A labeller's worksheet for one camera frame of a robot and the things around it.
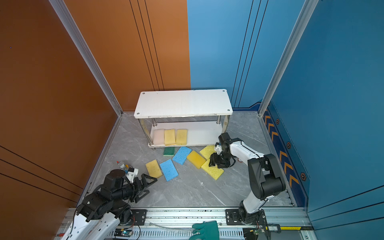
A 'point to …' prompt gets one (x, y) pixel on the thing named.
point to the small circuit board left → (122, 232)
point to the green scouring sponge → (169, 151)
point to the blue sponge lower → (169, 170)
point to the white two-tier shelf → (204, 113)
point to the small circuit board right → (250, 234)
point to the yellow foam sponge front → (169, 137)
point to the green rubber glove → (208, 230)
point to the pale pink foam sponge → (159, 137)
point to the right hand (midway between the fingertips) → (212, 165)
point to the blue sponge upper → (180, 156)
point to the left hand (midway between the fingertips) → (154, 184)
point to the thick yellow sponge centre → (198, 160)
